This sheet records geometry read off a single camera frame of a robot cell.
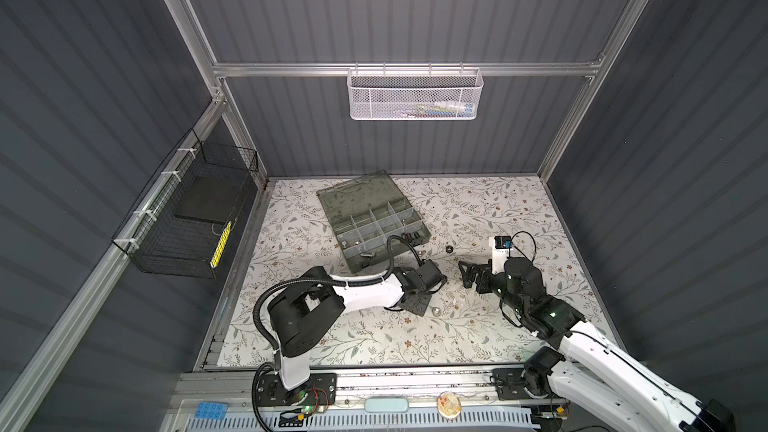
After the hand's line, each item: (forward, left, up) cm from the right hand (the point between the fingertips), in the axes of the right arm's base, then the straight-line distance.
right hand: (479, 262), depth 79 cm
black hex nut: (+13, +4, -15) cm, 21 cm away
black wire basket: (+2, +75, +13) cm, 76 cm away
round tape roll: (-30, +9, -15) cm, 35 cm away
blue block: (-32, +66, -13) cm, 74 cm away
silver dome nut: (-7, +10, -16) cm, 21 cm away
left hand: (-7, +15, -15) cm, 22 cm away
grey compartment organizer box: (+29, +34, -14) cm, 46 cm away
